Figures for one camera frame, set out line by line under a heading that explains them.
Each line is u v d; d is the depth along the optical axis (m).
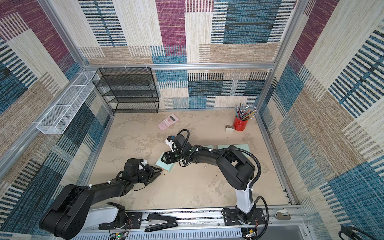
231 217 0.73
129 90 1.09
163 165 0.87
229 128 1.06
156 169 0.84
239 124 1.02
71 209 0.43
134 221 0.73
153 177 0.80
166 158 0.79
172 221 0.73
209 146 0.60
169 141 0.83
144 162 0.86
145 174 0.77
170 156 0.78
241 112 1.05
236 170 0.49
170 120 1.12
